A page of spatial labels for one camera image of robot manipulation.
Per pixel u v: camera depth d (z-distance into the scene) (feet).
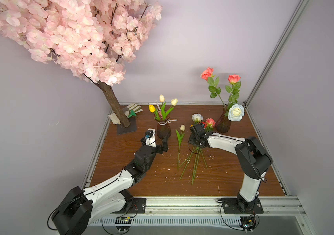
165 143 2.33
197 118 3.41
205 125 3.39
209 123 3.39
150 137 2.16
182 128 3.38
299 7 2.33
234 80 2.80
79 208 1.32
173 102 2.73
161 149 2.32
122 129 3.44
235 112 2.28
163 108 2.86
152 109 2.54
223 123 3.20
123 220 2.36
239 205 2.15
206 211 2.38
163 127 3.02
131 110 3.83
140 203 2.44
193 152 3.02
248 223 2.29
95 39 1.37
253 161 1.59
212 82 2.68
